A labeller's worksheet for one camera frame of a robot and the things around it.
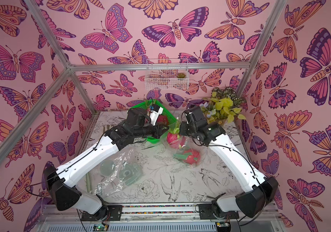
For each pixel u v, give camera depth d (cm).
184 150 92
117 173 85
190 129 51
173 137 77
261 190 38
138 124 55
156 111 62
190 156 84
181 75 93
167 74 95
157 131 61
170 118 103
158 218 73
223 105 88
